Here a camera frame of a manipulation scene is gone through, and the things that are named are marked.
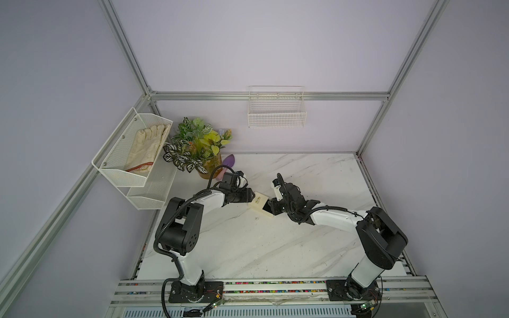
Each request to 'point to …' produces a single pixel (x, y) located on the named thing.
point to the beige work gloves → (146, 143)
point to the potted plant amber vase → (195, 145)
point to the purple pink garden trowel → (228, 161)
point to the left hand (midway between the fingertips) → (249, 197)
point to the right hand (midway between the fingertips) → (272, 203)
